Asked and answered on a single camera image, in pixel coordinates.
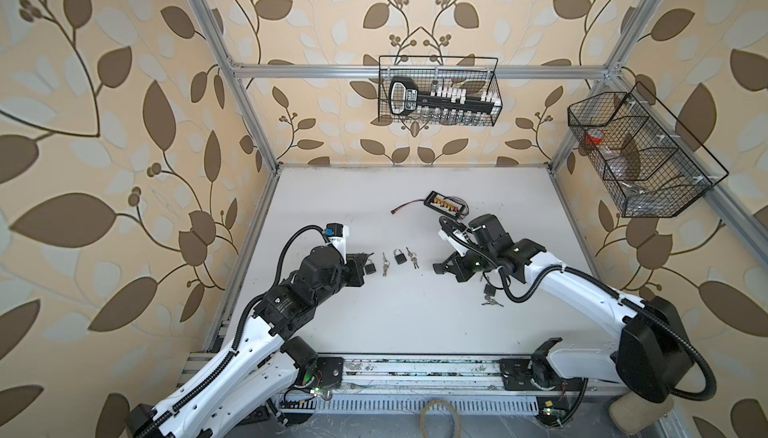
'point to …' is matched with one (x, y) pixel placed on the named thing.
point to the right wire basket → (650, 163)
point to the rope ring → (454, 414)
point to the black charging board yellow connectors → (451, 205)
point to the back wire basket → (474, 89)
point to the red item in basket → (594, 137)
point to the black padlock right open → (370, 268)
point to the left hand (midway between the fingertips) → (371, 256)
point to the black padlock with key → (400, 258)
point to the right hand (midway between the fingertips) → (445, 267)
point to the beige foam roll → (633, 414)
